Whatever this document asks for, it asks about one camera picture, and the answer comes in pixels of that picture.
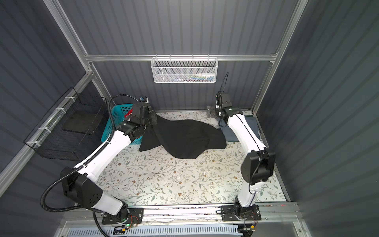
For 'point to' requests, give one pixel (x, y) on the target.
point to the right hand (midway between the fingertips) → (218, 111)
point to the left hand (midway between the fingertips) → (150, 113)
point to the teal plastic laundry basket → (119, 112)
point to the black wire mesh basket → (72, 128)
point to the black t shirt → (182, 138)
